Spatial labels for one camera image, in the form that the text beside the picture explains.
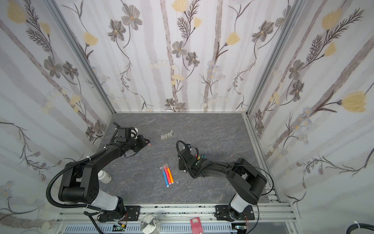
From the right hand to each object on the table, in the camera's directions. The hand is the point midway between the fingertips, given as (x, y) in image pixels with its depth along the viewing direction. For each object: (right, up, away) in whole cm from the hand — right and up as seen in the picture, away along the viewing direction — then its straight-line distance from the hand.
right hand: (177, 158), depth 88 cm
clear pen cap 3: (-8, +13, +17) cm, 23 cm away
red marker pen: (-6, -9, -1) cm, 11 cm away
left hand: (-19, +13, +3) cm, 24 cm away
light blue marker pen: (-7, -11, -2) cm, 13 cm away
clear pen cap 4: (-10, +13, +17) cm, 23 cm away
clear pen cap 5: (-11, +12, +17) cm, 23 cm away
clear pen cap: (-6, +16, +20) cm, 26 cm away
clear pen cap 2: (-7, +13, +18) cm, 23 cm away
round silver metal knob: (-9, -21, -29) cm, 36 cm away
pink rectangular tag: (+11, -30, -17) cm, 36 cm away
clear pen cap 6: (-13, +12, +16) cm, 24 cm away
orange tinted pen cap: (-18, +8, +3) cm, 20 cm away
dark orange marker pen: (-4, -10, -2) cm, 11 cm away
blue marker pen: (+18, -1, +7) cm, 19 cm away
